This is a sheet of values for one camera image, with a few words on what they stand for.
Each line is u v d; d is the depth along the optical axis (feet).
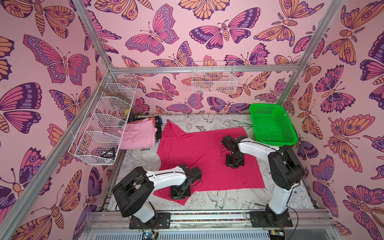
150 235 2.31
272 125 3.68
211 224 2.39
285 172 1.60
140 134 3.28
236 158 2.54
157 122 3.57
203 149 3.28
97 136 2.43
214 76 3.11
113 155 2.47
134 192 1.43
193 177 2.09
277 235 2.33
